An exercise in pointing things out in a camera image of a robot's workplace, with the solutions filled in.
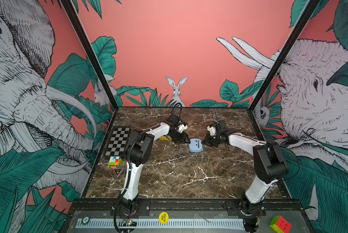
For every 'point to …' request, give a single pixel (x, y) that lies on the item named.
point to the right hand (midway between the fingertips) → (200, 139)
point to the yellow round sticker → (164, 217)
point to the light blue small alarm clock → (196, 145)
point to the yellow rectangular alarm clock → (165, 138)
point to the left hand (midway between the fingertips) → (189, 140)
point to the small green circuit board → (130, 223)
